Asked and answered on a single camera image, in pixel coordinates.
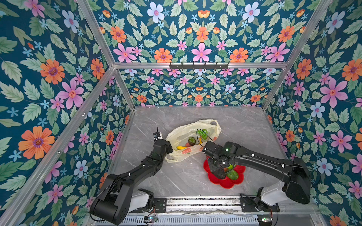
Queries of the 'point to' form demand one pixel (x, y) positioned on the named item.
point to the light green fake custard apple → (233, 174)
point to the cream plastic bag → (201, 130)
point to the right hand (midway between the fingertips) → (211, 166)
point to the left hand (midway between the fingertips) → (170, 139)
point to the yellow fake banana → (181, 147)
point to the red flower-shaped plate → (226, 182)
